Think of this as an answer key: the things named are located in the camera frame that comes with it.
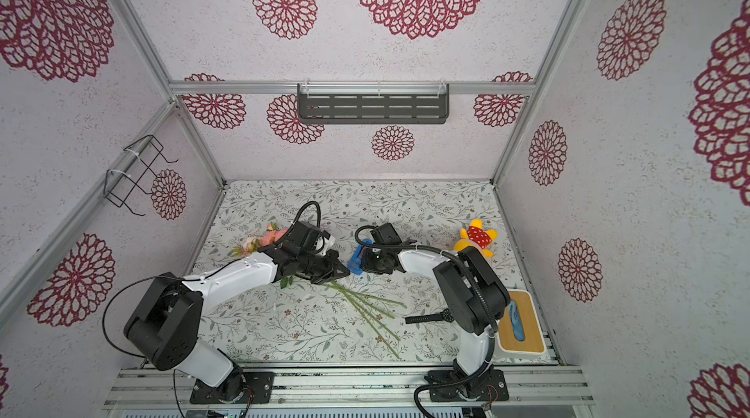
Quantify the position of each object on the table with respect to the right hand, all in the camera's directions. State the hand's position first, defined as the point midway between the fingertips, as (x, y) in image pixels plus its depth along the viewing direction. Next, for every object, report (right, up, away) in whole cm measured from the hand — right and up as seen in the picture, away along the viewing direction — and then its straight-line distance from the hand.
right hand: (359, 263), depth 94 cm
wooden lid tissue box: (+44, -16, -16) cm, 49 cm away
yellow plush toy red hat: (+39, +8, +3) cm, 40 cm away
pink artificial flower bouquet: (+3, -11, -7) cm, 13 cm away
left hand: (-2, -1, -10) cm, 11 cm away
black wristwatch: (+26, -14, -9) cm, 31 cm away
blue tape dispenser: (-1, +1, -4) cm, 5 cm away
